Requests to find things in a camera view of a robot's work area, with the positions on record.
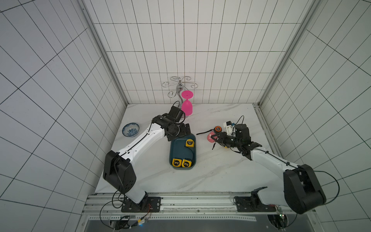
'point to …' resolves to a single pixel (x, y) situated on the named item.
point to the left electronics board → (142, 221)
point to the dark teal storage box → (183, 152)
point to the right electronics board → (281, 224)
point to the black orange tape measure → (217, 129)
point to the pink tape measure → (209, 137)
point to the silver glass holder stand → (178, 83)
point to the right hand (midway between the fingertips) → (207, 137)
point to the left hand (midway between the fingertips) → (182, 137)
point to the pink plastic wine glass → (186, 106)
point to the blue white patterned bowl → (130, 129)
